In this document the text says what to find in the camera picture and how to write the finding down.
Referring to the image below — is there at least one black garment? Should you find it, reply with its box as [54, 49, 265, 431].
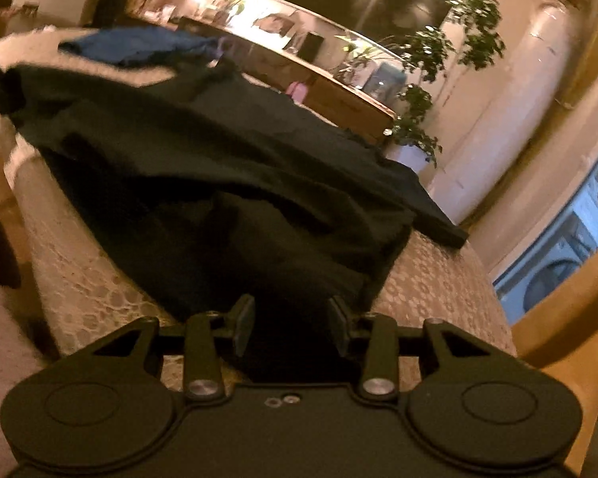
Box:
[2, 57, 469, 379]

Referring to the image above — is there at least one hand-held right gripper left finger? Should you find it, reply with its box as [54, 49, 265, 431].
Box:
[92, 294, 256, 404]

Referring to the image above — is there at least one wooden sideboard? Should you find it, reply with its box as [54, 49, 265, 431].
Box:
[177, 15, 397, 145]

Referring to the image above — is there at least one white standing column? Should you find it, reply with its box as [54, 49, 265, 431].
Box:
[458, 2, 586, 230]

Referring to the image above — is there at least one small potted plant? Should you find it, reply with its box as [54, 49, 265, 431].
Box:
[219, 0, 247, 25]

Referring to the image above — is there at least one photo frame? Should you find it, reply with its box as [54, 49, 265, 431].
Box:
[254, 14, 296, 37]

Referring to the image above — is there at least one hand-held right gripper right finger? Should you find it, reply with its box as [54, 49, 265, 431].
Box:
[327, 295, 495, 404]

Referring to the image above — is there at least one small aquarium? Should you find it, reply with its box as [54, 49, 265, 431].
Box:
[369, 67, 407, 98]

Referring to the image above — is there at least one washing machine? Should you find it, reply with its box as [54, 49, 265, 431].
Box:
[493, 184, 598, 324]

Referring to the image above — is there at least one white plant pot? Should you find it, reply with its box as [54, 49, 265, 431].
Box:
[386, 144, 429, 172]

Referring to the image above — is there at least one yellow wooden chair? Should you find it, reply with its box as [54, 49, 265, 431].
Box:
[512, 254, 598, 478]

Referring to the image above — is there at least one blue garment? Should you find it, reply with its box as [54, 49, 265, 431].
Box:
[58, 27, 230, 68]

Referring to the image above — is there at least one black speaker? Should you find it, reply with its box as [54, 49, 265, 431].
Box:
[299, 31, 325, 62]

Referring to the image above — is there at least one green leafy plant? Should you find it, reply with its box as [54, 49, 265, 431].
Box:
[336, 0, 506, 167]

